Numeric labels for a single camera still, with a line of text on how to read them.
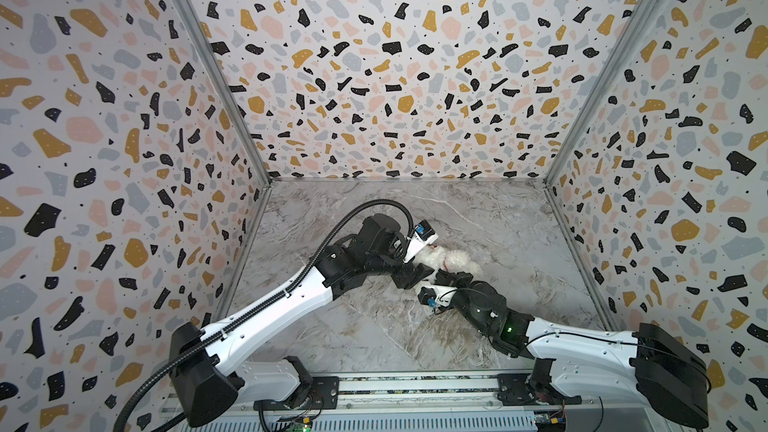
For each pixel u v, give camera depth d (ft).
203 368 1.22
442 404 2.40
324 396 2.40
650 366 1.40
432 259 2.26
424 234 1.95
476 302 1.92
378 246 1.77
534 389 2.14
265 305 1.41
